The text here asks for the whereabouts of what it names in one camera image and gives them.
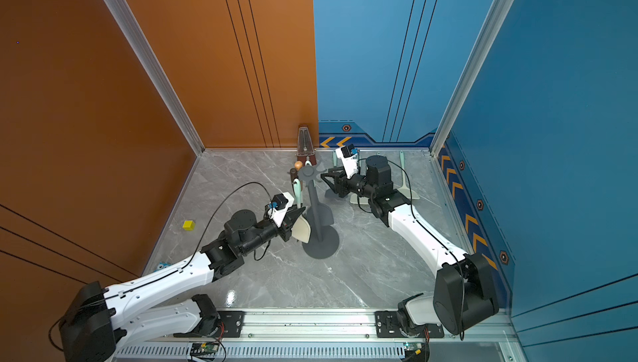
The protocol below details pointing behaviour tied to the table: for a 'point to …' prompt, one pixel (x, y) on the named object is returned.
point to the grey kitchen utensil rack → (325, 239)
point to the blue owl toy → (162, 266)
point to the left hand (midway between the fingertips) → (302, 203)
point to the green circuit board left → (201, 349)
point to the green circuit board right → (414, 349)
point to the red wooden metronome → (305, 147)
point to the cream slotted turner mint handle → (301, 228)
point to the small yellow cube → (188, 225)
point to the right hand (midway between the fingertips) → (327, 173)
